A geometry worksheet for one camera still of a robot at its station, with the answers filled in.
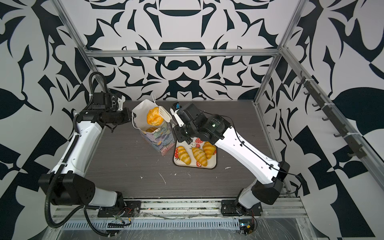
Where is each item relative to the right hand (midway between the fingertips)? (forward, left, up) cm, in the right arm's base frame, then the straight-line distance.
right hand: (174, 128), depth 67 cm
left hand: (+13, +24, -5) cm, 28 cm away
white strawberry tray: (-6, -9, -1) cm, 11 cm away
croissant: (+4, -17, -28) cm, 34 cm away
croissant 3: (-1, -12, -27) cm, 30 cm away
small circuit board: (-33, -32, -33) cm, 57 cm away
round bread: (+7, +10, 0) cm, 12 cm away
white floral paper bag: (+4, +9, -13) cm, 17 cm away
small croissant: (+18, +20, -27) cm, 38 cm away
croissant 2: (0, -2, -29) cm, 29 cm away
